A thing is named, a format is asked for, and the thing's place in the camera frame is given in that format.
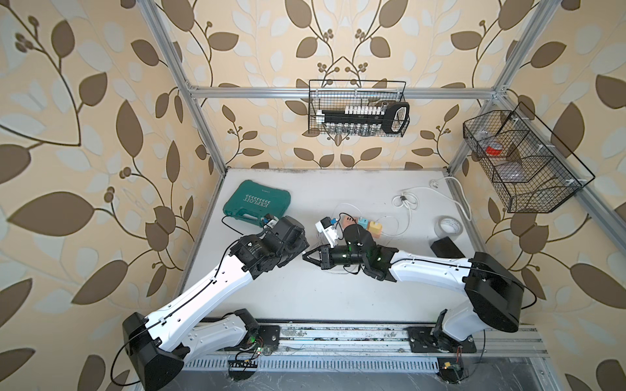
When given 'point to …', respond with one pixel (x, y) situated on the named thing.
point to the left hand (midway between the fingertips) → (302, 241)
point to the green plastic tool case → (251, 201)
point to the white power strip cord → (448, 186)
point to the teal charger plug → (363, 222)
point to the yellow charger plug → (375, 228)
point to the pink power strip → (346, 220)
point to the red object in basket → (493, 151)
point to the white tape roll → (448, 226)
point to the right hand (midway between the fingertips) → (303, 256)
